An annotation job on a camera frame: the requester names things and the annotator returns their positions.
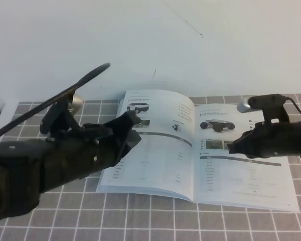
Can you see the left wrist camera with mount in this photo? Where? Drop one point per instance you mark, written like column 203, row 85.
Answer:
column 60, row 117

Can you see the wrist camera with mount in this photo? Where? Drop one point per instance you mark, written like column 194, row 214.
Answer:
column 60, row 117
column 272, row 107

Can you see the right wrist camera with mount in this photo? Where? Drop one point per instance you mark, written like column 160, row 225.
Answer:
column 272, row 107

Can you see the white robot catalogue book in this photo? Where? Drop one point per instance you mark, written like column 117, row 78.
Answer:
column 183, row 153

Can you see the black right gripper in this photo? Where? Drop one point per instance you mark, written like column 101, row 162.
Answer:
column 265, row 141

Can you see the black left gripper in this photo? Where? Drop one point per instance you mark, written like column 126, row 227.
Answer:
column 91, row 148

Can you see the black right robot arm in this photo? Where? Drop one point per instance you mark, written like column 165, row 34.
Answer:
column 266, row 141

